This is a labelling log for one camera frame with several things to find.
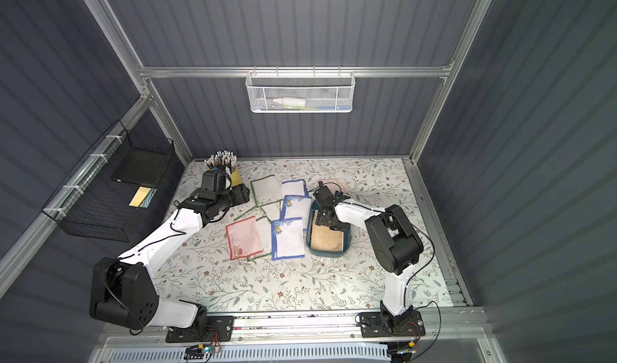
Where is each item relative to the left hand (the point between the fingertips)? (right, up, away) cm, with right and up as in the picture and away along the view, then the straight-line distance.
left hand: (243, 191), depth 86 cm
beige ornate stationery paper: (+30, -19, +6) cm, 36 cm away
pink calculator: (+34, +2, +5) cm, 35 cm away
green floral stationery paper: (+8, -9, +16) cm, 20 cm away
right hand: (+32, -14, +11) cm, 36 cm away
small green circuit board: (-9, -48, -15) cm, 51 cm away
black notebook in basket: (-36, +9, -2) cm, 37 cm away
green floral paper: (+5, -14, +11) cm, 19 cm away
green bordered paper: (+4, 0, +24) cm, 25 cm away
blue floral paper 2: (+15, -19, +7) cm, 25 cm away
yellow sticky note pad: (-29, -1, -11) cm, 31 cm away
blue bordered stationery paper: (+17, +1, +23) cm, 28 cm away
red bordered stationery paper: (-2, -19, +8) cm, 20 cm away
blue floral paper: (+18, -7, +17) cm, 26 cm away
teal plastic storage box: (+38, -21, +5) cm, 44 cm away
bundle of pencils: (-12, +12, +11) cm, 20 cm away
